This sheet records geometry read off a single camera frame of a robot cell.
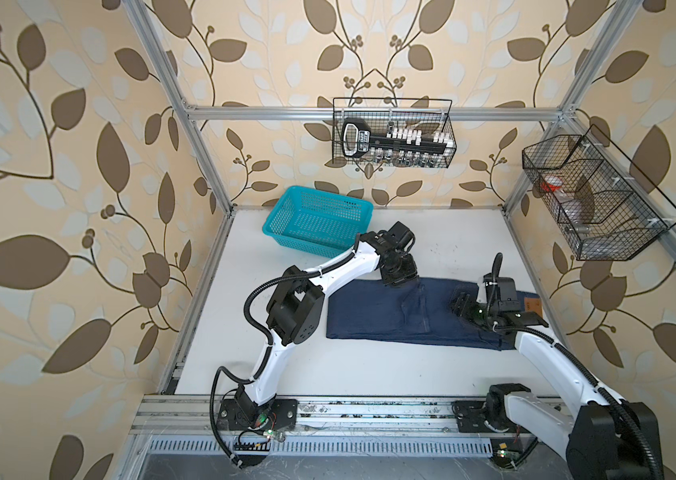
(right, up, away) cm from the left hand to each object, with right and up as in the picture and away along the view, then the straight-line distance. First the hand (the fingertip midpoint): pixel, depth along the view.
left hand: (421, 278), depth 86 cm
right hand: (+12, -9, 0) cm, 15 cm away
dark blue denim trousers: (-14, -10, +6) cm, 18 cm away
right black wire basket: (+42, +19, -13) cm, 48 cm away
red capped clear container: (+35, +27, -5) cm, 44 cm away
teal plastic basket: (-33, +18, +30) cm, 48 cm away
